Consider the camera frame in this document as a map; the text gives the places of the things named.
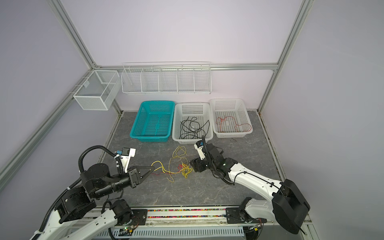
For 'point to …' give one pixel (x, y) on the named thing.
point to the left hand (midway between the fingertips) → (153, 172)
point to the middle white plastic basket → (201, 110)
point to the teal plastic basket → (153, 121)
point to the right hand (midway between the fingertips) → (195, 161)
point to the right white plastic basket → (226, 107)
